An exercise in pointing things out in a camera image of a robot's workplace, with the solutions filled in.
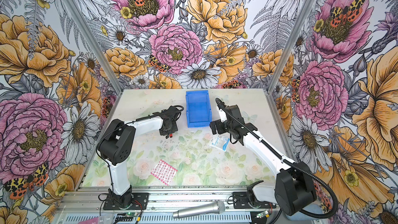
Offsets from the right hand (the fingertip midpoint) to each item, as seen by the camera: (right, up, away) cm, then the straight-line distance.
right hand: (218, 127), depth 85 cm
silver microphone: (-2, -33, -16) cm, 37 cm away
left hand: (-29, -6, +13) cm, 32 cm away
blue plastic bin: (-11, +7, +23) cm, 27 cm away
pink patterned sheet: (-29, -23, -1) cm, 37 cm away
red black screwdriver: (-27, -6, +9) cm, 29 cm away
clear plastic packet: (+2, -10, +10) cm, 14 cm away
